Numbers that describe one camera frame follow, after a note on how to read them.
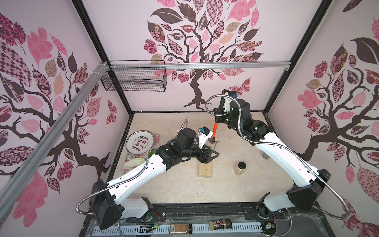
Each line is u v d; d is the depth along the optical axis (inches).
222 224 26.7
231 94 23.5
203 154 23.5
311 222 28.2
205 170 33.6
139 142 39.5
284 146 17.5
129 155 37.4
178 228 25.9
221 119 24.4
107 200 15.0
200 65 36.1
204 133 24.0
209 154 23.9
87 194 15.2
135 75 37.2
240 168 31.9
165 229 27.4
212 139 28.0
